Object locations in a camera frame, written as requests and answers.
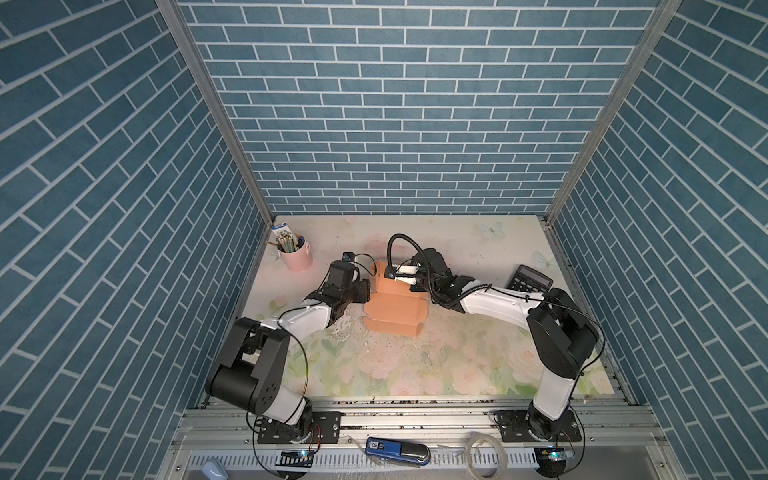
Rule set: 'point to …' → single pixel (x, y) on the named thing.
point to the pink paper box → (393, 307)
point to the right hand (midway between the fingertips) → (410, 257)
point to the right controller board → (551, 461)
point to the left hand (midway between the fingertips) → (362, 282)
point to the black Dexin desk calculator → (531, 279)
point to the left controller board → (298, 458)
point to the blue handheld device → (413, 452)
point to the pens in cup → (288, 242)
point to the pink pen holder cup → (297, 253)
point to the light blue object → (213, 469)
